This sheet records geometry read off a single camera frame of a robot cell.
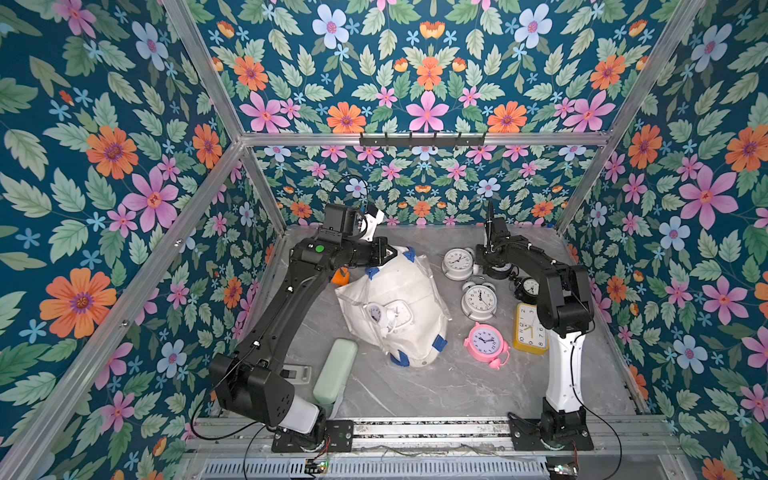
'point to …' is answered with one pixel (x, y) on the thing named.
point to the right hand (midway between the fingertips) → (492, 253)
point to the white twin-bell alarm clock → (457, 263)
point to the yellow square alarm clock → (529, 334)
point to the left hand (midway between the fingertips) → (399, 250)
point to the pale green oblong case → (336, 371)
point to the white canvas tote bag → (398, 307)
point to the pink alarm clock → (485, 343)
